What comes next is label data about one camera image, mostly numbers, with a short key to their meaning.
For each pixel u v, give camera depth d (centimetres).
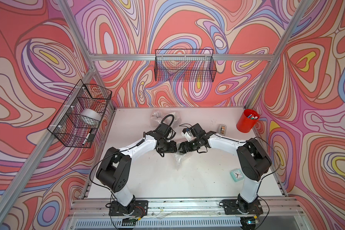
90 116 71
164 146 75
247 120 99
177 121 101
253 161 48
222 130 101
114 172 45
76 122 75
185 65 96
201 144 69
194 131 75
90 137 72
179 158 82
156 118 103
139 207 72
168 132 74
